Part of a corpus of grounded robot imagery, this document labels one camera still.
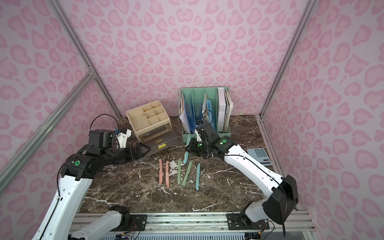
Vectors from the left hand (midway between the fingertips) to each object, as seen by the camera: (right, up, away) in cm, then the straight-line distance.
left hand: (144, 149), depth 66 cm
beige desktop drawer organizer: (-1, +10, +16) cm, 19 cm away
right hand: (+17, -1, +7) cm, 19 cm away
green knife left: (+12, -13, +29) cm, 34 cm away
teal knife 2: (+19, +3, +12) cm, 23 cm away
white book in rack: (+39, +20, +28) cm, 52 cm away
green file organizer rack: (+25, +26, +45) cm, 58 cm away
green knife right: (+17, -18, +24) cm, 34 cm away
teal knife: (+24, -19, +22) cm, 37 cm away
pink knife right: (+5, -18, +24) cm, 30 cm away
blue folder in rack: (+31, +18, +23) cm, 43 cm away
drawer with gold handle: (+1, +3, +22) cm, 22 cm away
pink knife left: (+1, -18, +23) cm, 29 cm away
